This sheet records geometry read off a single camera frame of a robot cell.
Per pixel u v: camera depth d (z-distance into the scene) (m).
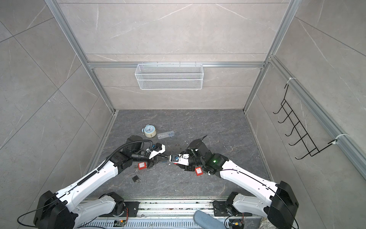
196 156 0.58
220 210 0.73
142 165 0.87
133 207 0.73
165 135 1.04
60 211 0.38
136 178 0.84
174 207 0.75
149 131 1.01
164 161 0.71
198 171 0.85
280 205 0.38
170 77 1.01
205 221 0.69
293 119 0.72
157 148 0.61
